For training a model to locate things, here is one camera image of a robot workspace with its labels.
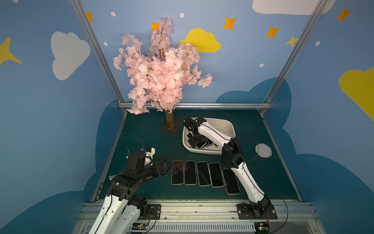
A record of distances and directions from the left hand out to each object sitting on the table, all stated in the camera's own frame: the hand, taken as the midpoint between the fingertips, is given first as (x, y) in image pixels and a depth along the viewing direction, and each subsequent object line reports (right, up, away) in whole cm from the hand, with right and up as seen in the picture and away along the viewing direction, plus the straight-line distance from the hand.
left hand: (166, 164), depth 73 cm
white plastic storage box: (+38, +19, +36) cm, 55 cm away
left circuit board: (-13, -31, -1) cm, 34 cm away
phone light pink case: (+29, -12, +15) cm, 35 cm away
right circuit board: (+49, -33, 0) cm, 59 cm away
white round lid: (+63, +2, +26) cm, 68 cm away
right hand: (+20, +9, +28) cm, 35 cm away
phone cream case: (+19, +6, +26) cm, 33 cm away
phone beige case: (+36, -15, +7) cm, 40 cm away
